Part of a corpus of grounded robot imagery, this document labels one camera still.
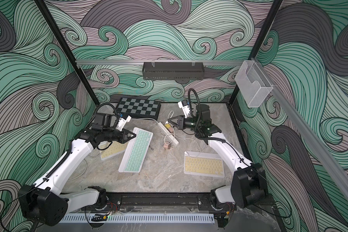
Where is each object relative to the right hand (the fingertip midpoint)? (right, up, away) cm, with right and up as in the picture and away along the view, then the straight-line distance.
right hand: (169, 120), depth 75 cm
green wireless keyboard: (-19, -17, +3) cm, 26 cm away
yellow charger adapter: (-2, -5, +28) cm, 28 cm away
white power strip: (+1, -12, +20) cm, 24 cm away
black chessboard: (-24, +8, +37) cm, 45 cm away
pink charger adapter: (-1, -18, +18) cm, 25 cm away
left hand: (-19, -7, +1) cm, 20 cm away
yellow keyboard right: (+21, -27, +11) cm, 36 cm away
